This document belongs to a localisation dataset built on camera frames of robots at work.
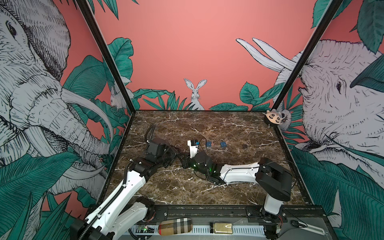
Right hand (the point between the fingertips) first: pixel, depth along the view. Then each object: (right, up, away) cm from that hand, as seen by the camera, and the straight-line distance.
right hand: (174, 154), depth 76 cm
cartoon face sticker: (+68, +21, +31) cm, 77 cm away
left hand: (+3, +3, 0) cm, 4 cm away
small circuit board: (-13, -34, -6) cm, 37 cm away
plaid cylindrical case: (+2, -31, -9) cm, 33 cm away
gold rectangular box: (+24, -32, -9) cm, 41 cm away
